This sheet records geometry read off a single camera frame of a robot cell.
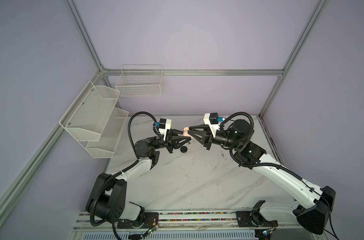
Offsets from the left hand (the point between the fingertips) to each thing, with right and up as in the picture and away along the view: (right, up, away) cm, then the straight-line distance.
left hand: (189, 138), depth 62 cm
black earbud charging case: (-3, -10, +37) cm, 39 cm away
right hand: (-1, +2, -4) cm, 5 cm away
